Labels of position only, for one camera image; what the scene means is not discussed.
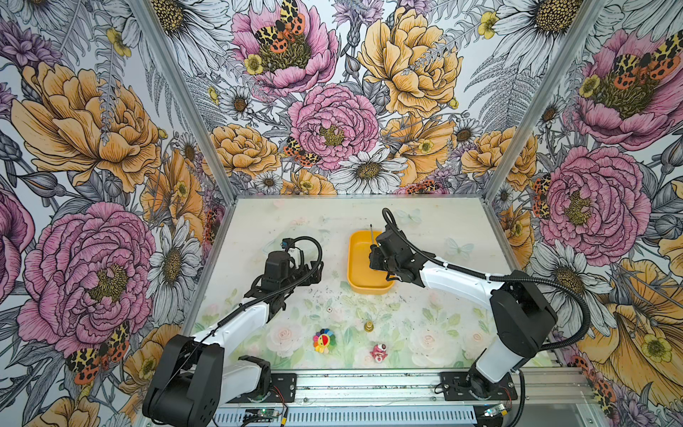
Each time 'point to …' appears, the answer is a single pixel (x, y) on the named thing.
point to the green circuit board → (271, 413)
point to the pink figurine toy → (379, 352)
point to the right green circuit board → (494, 410)
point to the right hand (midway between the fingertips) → (374, 263)
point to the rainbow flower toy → (324, 341)
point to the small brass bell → (369, 326)
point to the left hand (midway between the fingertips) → (311, 272)
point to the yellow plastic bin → (360, 277)
